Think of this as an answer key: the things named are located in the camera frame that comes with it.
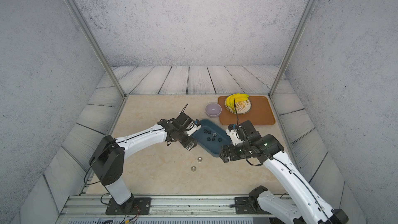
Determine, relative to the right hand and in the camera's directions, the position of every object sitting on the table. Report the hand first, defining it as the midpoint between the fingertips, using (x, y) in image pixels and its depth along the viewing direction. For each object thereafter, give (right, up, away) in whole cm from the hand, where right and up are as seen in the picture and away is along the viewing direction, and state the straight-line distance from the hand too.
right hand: (229, 153), depth 70 cm
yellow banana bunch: (+13, +27, +41) cm, 51 cm away
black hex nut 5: (-6, +1, +26) cm, 26 cm away
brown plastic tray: (+28, +17, +38) cm, 50 cm away
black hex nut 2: (-8, +5, +29) cm, 30 cm away
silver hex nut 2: (-17, -13, +15) cm, 26 cm away
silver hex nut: (-14, -9, +19) cm, 25 cm away
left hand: (-17, +2, +17) cm, 24 cm away
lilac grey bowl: (-4, +18, +38) cm, 43 cm away
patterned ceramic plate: (+16, +20, +42) cm, 49 cm away
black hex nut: (-10, +5, +30) cm, 32 cm away
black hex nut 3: (-8, +1, +26) cm, 27 cm away
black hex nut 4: (-1, +1, +26) cm, 26 cm away
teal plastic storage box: (-7, +2, +27) cm, 28 cm away
